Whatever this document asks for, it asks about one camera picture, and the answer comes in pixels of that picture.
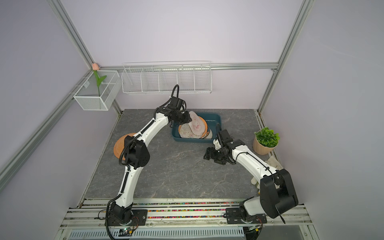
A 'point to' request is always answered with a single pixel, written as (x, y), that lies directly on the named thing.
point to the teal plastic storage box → (212, 119)
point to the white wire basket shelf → (147, 77)
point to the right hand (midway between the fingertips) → (208, 157)
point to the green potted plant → (265, 141)
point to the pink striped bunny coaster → (197, 124)
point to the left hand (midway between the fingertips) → (193, 119)
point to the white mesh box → (91, 97)
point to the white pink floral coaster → (186, 132)
